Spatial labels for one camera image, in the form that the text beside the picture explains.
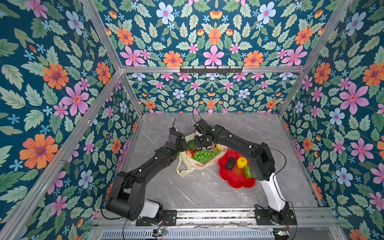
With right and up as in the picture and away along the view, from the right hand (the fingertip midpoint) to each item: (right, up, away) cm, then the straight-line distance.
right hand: (196, 142), depth 91 cm
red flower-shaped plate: (+17, -19, -3) cm, 25 cm away
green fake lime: (-3, -2, +2) cm, 4 cm away
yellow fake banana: (+15, -4, +6) cm, 16 cm away
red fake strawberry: (-3, -7, +2) cm, 8 cm away
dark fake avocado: (+21, -13, -3) cm, 24 cm away
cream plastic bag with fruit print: (-3, -12, -4) cm, 13 cm away
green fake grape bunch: (+6, -9, +2) cm, 11 cm away
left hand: (-6, +2, -3) cm, 7 cm away
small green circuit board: (-15, -41, -21) cm, 48 cm away
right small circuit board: (+42, -42, -21) cm, 62 cm away
